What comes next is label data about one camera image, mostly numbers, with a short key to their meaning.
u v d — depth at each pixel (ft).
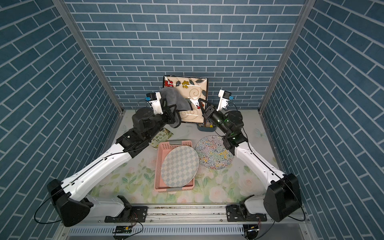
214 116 2.04
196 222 2.40
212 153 3.15
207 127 3.53
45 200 2.07
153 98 1.83
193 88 2.15
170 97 2.09
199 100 2.16
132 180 2.78
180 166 2.83
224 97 1.97
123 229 2.36
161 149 3.09
